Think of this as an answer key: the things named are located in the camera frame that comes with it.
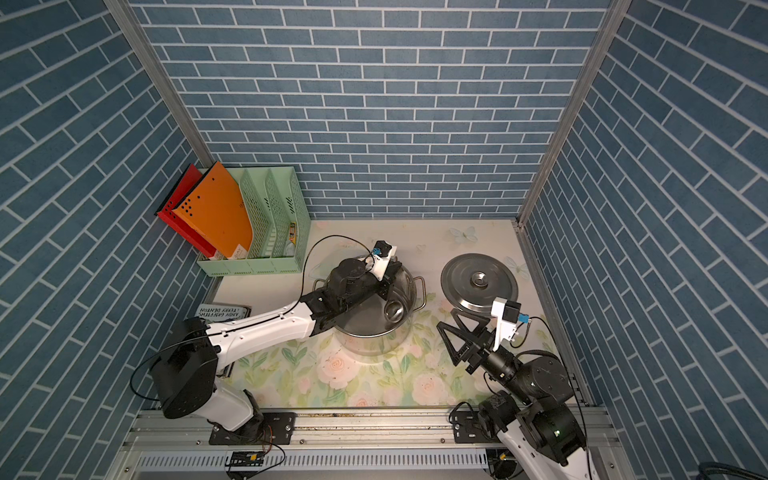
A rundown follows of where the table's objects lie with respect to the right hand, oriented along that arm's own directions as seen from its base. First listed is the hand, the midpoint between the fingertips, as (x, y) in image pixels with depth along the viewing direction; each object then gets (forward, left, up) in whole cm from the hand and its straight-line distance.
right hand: (450, 325), depth 58 cm
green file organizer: (+51, +61, -28) cm, 84 cm away
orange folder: (+40, +74, -12) cm, 85 cm away
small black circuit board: (-22, +46, -34) cm, 61 cm away
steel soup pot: (+14, +17, -33) cm, 40 cm away
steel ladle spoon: (+17, +13, -28) cm, 35 cm away
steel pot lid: (+31, -12, -30) cm, 45 cm away
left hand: (+20, +10, -8) cm, 23 cm away
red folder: (+28, +77, -3) cm, 82 cm away
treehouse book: (+11, +65, -26) cm, 71 cm away
